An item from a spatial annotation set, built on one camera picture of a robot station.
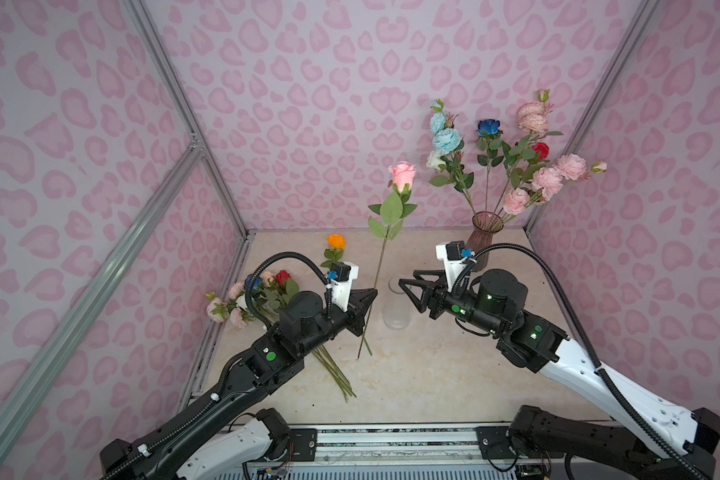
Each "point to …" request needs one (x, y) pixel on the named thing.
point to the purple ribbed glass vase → (485, 225)
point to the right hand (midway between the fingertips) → (408, 279)
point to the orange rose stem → (336, 243)
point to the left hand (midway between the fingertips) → (377, 288)
